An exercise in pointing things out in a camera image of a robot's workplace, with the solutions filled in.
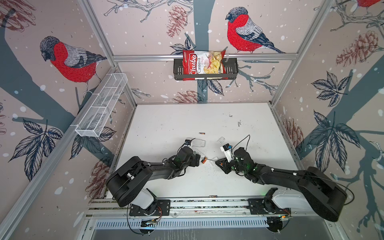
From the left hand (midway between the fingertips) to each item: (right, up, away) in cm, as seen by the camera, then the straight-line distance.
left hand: (195, 156), depth 89 cm
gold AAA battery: (+4, +12, +15) cm, 20 cm away
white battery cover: (+17, +8, +10) cm, 22 cm away
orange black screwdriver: (+12, -2, -4) cm, 12 cm away
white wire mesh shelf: (-50, +23, -16) cm, 58 cm away
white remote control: (+1, +7, +9) cm, 11 cm away
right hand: (+12, -4, -5) cm, 13 cm away
